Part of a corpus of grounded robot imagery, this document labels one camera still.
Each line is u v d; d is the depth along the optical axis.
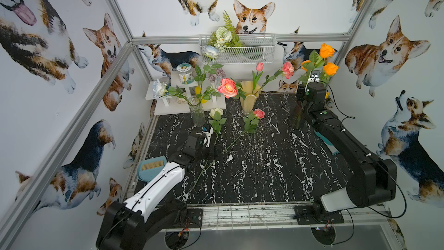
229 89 0.65
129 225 0.38
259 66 0.90
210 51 0.78
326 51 0.77
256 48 0.93
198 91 1.01
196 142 0.63
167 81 0.97
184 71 0.90
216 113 1.06
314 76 0.69
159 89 0.76
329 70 0.85
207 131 0.74
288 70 0.82
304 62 0.86
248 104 1.00
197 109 0.95
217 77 0.95
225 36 0.78
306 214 0.73
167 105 1.13
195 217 0.74
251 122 1.06
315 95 0.59
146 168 0.88
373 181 0.42
